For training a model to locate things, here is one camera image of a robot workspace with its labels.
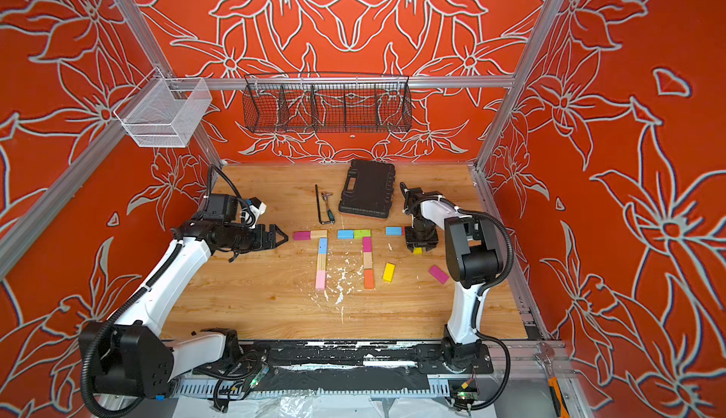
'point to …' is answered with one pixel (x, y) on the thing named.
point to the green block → (360, 234)
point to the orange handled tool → (561, 405)
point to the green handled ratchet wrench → (329, 212)
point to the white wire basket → (164, 112)
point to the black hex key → (318, 208)
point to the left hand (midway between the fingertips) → (275, 237)
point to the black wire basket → (319, 102)
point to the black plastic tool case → (368, 188)
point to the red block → (404, 230)
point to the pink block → (320, 279)
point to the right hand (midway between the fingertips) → (418, 245)
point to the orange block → (369, 279)
